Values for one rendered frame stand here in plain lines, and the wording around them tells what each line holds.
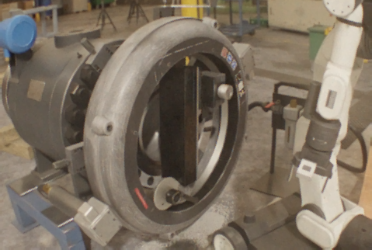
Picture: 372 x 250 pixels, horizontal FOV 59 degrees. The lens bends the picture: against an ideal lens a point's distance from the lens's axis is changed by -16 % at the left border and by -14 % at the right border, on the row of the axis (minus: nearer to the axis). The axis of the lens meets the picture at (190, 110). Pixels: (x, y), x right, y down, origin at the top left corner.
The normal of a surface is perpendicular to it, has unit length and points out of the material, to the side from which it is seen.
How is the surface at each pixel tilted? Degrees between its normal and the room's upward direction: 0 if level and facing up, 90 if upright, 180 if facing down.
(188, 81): 90
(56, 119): 78
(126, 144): 90
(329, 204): 57
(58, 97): 63
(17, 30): 90
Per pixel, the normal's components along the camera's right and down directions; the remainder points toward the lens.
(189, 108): 0.79, 0.18
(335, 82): -0.49, 0.31
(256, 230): 0.33, -0.47
